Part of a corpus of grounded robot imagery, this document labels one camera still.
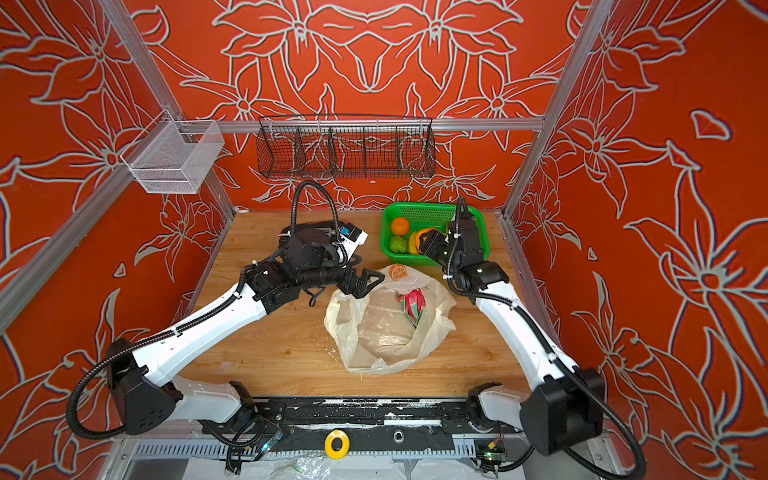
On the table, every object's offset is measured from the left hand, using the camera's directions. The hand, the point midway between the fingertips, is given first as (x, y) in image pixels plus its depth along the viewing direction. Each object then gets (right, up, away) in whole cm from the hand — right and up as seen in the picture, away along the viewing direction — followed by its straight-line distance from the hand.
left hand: (372, 264), depth 69 cm
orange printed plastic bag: (0, -22, +18) cm, 28 cm away
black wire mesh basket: (-22, +38, +30) cm, 53 cm away
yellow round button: (-8, -43, 0) cm, 44 cm away
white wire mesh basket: (-64, +32, +23) cm, 75 cm away
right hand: (+13, +6, +9) cm, 17 cm away
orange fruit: (+9, +11, +41) cm, 43 cm away
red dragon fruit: (+12, -13, +16) cm, 24 cm away
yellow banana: (+14, +4, +36) cm, 39 cm away
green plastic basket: (+17, +15, +40) cm, 45 cm away
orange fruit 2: (+11, +4, +4) cm, 13 cm away
